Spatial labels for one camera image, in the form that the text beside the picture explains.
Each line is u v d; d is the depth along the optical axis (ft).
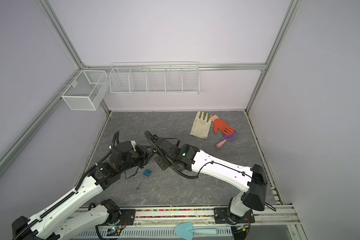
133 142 2.37
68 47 2.71
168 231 2.32
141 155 2.10
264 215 2.48
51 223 1.33
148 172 2.88
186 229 2.28
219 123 3.69
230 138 3.44
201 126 3.65
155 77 3.23
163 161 2.04
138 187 2.72
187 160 1.53
